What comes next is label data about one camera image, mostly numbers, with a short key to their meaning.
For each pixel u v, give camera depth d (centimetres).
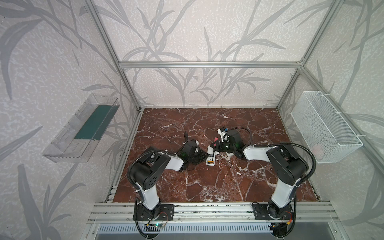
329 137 62
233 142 76
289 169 49
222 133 87
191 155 77
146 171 48
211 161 91
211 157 91
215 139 90
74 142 64
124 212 75
